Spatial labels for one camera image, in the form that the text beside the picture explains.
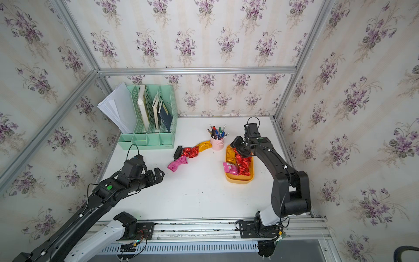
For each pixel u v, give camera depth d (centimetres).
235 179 86
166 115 110
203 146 99
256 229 66
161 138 102
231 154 95
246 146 65
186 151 98
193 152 98
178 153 99
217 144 97
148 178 66
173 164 91
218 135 98
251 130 70
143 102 93
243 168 88
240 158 95
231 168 85
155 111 100
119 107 94
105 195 50
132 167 56
